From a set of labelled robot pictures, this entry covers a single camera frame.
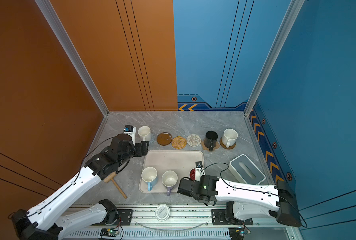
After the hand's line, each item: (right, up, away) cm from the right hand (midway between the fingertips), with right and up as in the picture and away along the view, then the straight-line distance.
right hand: (196, 188), depth 74 cm
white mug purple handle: (-14, +1, +11) cm, 18 cm away
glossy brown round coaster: (-20, +22, +29) cm, 41 cm away
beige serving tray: (-8, +9, +18) cm, 22 cm away
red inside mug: (-3, +9, -7) cm, 12 cm away
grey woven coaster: (-28, +22, +28) cm, 45 cm away
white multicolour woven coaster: (+1, +21, +28) cm, 35 cm away
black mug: (+11, +22, +22) cm, 33 cm away
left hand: (-27, +23, +1) cm, 35 cm away
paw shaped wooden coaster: (+9, +16, +24) cm, 30 cm away
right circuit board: (+19, -20, -4) cm, 28 cm away
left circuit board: (-42, -20, -3) cm, 46 cm away
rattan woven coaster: (-9, +19, +28) cm, 35 cm away
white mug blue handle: (-27, +2, +13) cm, 30 cm away
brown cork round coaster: (+21, +17, +23) cm, 36 cm away
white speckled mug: (+25, +23, +25) cm, 42 cm away
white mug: (-32, +26, +22) cm, 46 cm away
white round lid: (-16, -10, -4) cm, 20 cm away
